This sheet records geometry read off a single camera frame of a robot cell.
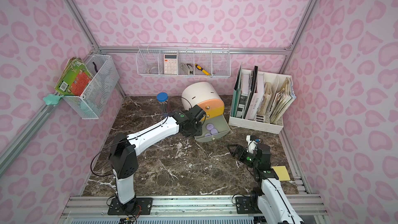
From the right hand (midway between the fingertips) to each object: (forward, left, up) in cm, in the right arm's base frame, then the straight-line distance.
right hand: (232, 148), depth 83 cm
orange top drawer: (+19, +12, +13) cm, 26 cm away
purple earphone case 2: (+13, +9, -5) cm, 17 cm away
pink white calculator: (+44, +36, +22) cm, 61 cm away
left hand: (+9, +18, +4) cm, 21 cm away
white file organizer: (+24, -17, +11) cm, 31 cm away
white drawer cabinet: (+30, +16, +10) cm, 35 cm away
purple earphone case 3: (+10, +13, -4) cm, 17 cm away
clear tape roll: (+42, +47, +19) cm, 66 cm away
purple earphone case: (+16, +12, -5) cm, 21 cm away
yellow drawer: (+18, +9, +7) cm, 22 cm away
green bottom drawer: (+19, +5, -5) cm, 20 cm away
